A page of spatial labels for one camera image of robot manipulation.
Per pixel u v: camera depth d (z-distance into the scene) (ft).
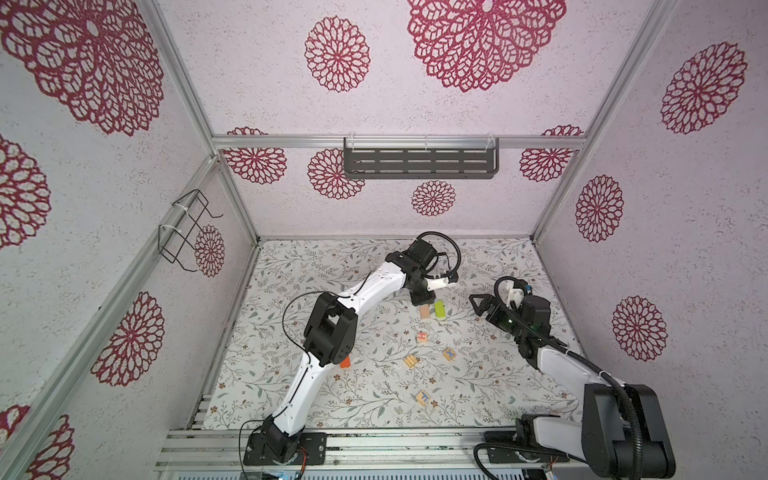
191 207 2.66
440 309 3.28
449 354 2.94
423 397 2.67
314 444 2.48
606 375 1.56
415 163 3.03
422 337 3.02
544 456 1.96
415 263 2.35
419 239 2.60
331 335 1.88
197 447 2.46
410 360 2.87
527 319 2.29
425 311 3.26
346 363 2.90
